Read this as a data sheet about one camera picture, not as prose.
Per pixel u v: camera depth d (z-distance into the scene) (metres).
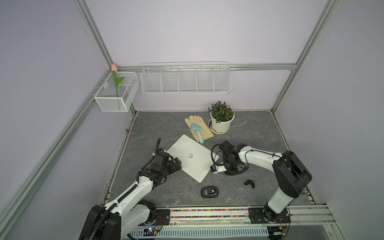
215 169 0.79
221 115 0.96
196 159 0.94
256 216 0.74
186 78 0.99
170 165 0.75
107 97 0.83
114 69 0.89
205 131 1.08
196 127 1.08
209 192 0.79
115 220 0.39
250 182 0.85
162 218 0.74
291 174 0.46
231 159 0.67
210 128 1.09
